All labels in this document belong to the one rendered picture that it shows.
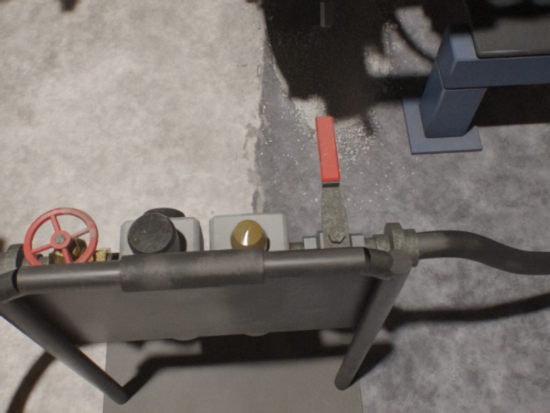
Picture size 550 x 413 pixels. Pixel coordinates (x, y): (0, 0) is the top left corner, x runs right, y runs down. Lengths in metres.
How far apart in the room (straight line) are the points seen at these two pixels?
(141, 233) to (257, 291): 0.13
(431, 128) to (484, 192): 0.16
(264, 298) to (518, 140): 0.81
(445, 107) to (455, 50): 0.13
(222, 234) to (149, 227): 0.08
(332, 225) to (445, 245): 0.12
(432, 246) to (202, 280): 0.27
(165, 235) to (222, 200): 0.59
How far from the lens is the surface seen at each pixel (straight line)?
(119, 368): 1.11
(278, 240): 0.66
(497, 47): 1.12
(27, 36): 1.52
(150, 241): 0.62
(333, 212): 0.66
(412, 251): 0.68
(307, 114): 1.30
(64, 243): 0.64
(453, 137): 1.30
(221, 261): 0.53
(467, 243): 0.71
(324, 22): 1.11
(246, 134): 1.27
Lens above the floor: 1.07
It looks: 63 degrees down
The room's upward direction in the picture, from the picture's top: straight up
